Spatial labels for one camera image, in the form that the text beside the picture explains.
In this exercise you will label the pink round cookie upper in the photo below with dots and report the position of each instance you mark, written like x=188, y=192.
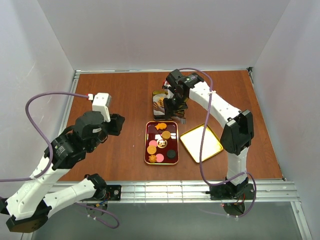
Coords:
x=153, y=143

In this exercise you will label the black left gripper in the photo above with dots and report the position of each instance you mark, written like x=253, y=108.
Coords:
x=116, y=123

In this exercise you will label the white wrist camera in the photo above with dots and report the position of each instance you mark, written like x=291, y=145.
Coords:
x=166, y=85
x=100, y=103

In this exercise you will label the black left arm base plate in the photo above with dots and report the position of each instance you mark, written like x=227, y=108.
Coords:
x=112, y=193

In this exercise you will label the pink round cookie lower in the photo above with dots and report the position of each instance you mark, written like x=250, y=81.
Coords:
x=159, y=158

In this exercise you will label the orange swirl cookie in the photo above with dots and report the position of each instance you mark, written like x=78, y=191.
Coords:
x=152, y=158

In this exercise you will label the aluminium right frame rail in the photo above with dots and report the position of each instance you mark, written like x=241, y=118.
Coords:
x=250, y=74

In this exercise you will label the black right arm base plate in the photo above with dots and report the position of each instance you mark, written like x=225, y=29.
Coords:
x=231, y=192

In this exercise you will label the gold tin lid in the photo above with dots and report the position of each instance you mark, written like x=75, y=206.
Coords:
x=199, y=147

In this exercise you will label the aluminium left frame rail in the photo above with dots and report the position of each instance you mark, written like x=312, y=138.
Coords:
x=69, y=102

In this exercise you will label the aluminium front frame rail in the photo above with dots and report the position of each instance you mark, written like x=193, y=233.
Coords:
x=194, y=191

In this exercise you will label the orange fish-shaped cookie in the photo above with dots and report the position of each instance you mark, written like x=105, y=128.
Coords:
x=161, y=126

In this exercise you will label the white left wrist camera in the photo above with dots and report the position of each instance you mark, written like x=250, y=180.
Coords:
x=100, y=103

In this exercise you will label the orange shell-shaped cookie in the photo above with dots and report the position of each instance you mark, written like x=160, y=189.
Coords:
x=161, y=102

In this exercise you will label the pink round cookie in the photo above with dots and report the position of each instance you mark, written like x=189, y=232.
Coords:
x=153, y=143
x=159, y=158

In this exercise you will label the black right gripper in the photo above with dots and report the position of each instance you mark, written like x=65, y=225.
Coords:
x=173, y=107

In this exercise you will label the aluminium frame rail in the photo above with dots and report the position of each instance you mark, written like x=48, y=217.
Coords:
x=194, y=191
x=69, y=102
x=250, y=74

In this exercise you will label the white paper cup back-left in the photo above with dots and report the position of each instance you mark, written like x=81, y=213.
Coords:
x=158, y=105

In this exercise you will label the metal serving tongs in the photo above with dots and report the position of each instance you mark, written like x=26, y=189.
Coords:
x=169, y=112

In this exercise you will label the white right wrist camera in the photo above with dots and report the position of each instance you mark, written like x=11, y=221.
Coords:
x=166, y=85

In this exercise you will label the gold square cookie tin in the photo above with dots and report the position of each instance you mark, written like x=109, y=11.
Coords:
x=157, y=98

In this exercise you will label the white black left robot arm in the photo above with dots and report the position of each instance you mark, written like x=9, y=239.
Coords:
x=32, y=205

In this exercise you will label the round waffle sandwich cookie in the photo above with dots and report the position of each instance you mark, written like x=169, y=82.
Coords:
x=166, y=135

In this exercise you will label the black round cookie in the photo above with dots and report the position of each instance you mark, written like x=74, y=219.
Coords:
x=171, y=154

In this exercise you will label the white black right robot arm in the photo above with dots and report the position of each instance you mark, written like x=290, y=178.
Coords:
x=238, y=126

